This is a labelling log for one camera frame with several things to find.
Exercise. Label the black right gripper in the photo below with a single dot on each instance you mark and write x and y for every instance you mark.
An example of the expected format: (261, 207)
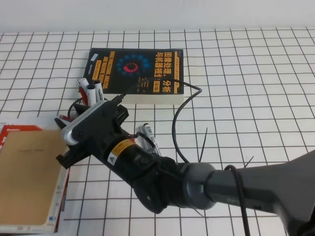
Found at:
(95, 138)

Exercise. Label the white marker pen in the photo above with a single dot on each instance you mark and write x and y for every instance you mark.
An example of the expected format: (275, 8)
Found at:
(148, 141)

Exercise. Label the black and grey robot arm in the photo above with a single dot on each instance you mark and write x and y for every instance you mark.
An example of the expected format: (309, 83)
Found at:
(287, 189)

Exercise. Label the black mesh pen holder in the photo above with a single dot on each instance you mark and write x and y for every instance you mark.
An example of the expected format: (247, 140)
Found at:
(77, 108)

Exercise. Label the white marker in holder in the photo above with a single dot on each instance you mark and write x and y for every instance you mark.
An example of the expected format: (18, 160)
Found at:
(98, 90)

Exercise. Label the red and white pen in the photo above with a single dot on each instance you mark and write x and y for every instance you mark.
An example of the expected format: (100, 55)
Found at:
(83, 84)

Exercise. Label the white marker black cap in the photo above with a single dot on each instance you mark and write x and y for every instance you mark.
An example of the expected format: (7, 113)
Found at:
(91, 95)

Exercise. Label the white printed booklet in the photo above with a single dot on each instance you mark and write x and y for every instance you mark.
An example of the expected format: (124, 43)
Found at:
(28, 124)

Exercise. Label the brown kraft classic notebook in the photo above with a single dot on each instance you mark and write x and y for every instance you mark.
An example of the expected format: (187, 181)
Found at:
(29, 174)

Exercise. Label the black image processing textbook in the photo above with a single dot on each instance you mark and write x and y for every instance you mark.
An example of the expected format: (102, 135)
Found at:
(145, 76)

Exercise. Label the red and white brochure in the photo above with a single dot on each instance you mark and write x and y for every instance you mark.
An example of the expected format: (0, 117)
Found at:
(50, 226)

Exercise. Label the white checkered tablecloth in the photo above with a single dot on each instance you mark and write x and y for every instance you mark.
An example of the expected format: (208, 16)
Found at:
(257, 107)

